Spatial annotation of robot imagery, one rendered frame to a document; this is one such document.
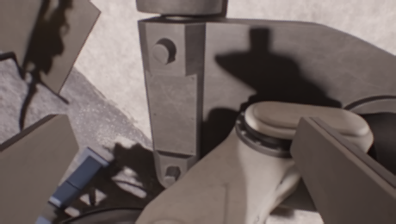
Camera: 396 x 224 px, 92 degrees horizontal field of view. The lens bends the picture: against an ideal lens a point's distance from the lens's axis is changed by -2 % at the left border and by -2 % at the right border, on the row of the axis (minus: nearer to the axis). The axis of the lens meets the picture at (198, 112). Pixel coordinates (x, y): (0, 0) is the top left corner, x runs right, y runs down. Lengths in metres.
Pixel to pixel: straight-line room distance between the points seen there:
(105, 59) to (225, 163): 0.59
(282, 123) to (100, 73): 0.65
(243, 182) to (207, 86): 0.26
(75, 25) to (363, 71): 0.80
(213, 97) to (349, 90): 0.30
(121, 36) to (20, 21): 0.38
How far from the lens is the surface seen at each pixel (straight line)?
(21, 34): 0.98
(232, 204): 0.27
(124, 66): 0.75
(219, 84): 0.48
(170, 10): 0.43
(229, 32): 0.44
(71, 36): 0.82
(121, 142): 0.94
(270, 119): 0.35
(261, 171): 0.32
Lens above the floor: 0.61
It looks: 58 degrees down
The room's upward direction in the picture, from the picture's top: 159 degrees counter-clockwise
